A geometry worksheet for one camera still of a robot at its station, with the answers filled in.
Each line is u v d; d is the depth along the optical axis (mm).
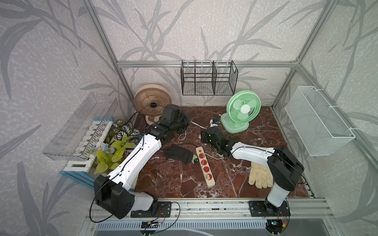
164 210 739
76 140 639
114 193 383
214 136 666
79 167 596
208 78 1046
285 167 462
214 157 887
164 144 752
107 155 685
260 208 722
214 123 788
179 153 929
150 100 893
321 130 631
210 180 806
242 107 880
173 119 580
